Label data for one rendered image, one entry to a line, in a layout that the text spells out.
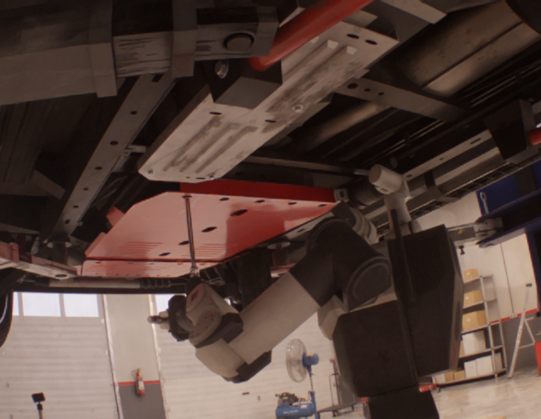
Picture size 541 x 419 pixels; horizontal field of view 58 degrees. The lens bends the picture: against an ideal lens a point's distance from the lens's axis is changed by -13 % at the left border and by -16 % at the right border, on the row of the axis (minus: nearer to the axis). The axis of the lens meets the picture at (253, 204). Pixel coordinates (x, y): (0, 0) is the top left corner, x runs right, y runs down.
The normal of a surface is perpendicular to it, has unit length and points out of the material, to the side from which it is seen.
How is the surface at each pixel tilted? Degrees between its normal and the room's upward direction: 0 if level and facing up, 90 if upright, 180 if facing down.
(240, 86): 180
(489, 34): 157
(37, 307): 90
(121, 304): 90
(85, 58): 180
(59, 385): 90
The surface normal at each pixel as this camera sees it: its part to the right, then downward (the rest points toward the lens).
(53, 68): 0.14, 0.94
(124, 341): 0.51, -0.33
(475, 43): -0.20, 0.85
